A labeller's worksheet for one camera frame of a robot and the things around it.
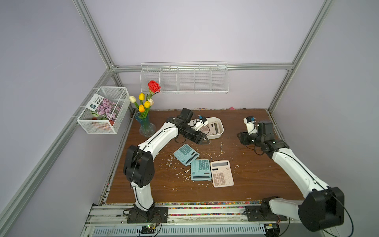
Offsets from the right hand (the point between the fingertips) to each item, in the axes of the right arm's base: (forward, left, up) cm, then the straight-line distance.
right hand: (240, 132), depth 84 cm
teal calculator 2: (-16, +23, -16) cm, 32 cm away
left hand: (-6, +21, 0) cm, 21 cm away
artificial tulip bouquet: (+19, +49, +18) cm, 56 cm away
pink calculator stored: (+15, +15, -15) cm, 26 cm away
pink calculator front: (-18, +11, -16) cm, 27 cm away
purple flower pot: (+4, +73, +16) cm, 75 cm away
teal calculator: (-5, +32, -17) cm, 37 cm away
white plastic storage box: (+8, +11, -16) cm, 22 cm away
